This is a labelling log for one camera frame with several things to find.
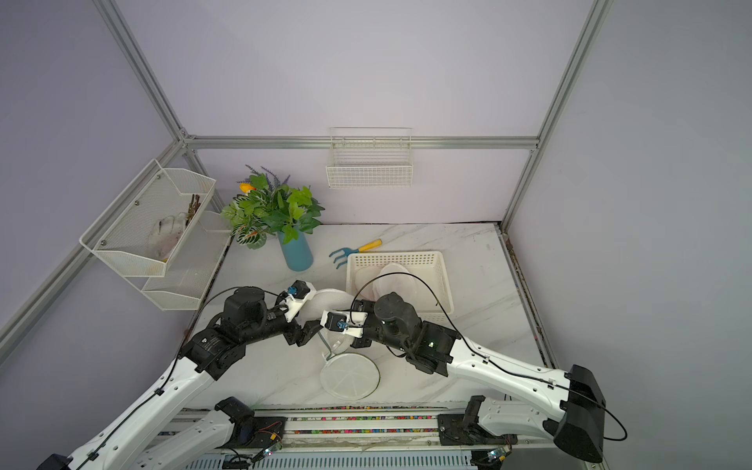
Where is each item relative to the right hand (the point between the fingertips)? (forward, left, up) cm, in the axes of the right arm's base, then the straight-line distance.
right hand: (340, 310), depth 68 cm
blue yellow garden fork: (+39, +3, -23) cm, 45 cm away
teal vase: (+34, +21, -19) cm, 45 cm away
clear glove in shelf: (+22, +49, +5) cm, 54 cm away
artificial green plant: (+30, +22, +7) cm, 38 cm away
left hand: (+2, +7, -5) cm, 9 cm away
